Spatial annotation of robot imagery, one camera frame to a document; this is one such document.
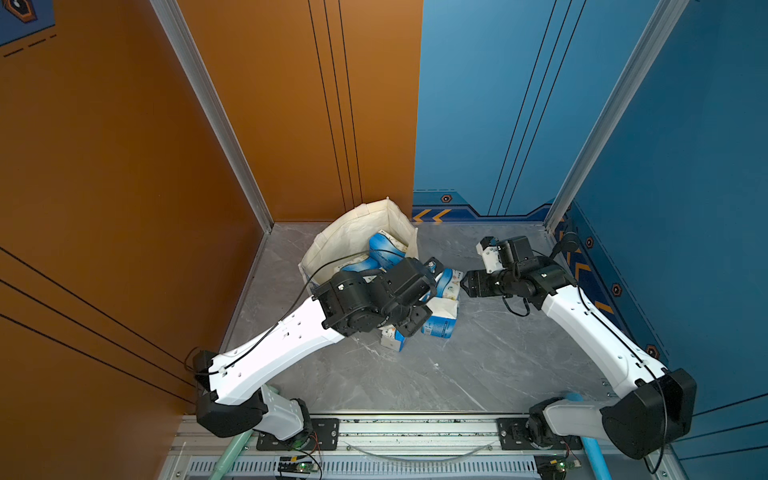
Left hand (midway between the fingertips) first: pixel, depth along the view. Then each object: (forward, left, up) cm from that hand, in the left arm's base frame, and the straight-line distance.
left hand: (416, 300), depth 64 cm
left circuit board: (-27, +29, -33) cm, 52 cm away
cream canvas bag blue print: (+27, +19, -10) cm, 35 cm away
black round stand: (+21, -42, -4) cm, 47 cm away
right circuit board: (-27, -33, -30) cm, 52 cm away
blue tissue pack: (+18, -12, -21) cm, 30 cm away
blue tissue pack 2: (+1, +5, -22) cm, 23 cm away
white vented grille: (-28, +9, -30) cm, 42 cm away
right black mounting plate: (-21, -25, -29) cm, 43 cm away
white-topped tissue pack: (+4, -8, -18) cm, 20 cm away
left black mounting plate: (-22, +22, -30) cm, 43 cm away
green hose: (-25, +43, -28) cm, 57 cm away
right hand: (+13, -17, -11) cm, 24 cm away
